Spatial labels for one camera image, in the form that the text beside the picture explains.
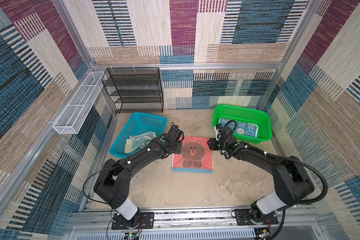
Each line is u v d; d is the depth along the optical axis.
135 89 1.09
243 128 1.04
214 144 0.83
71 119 0.71
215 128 0.85
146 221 0.73
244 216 0.73
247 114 1.14
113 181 0.45
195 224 0.73
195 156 0.95
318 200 0.44
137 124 1.09
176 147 0.70
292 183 0.45
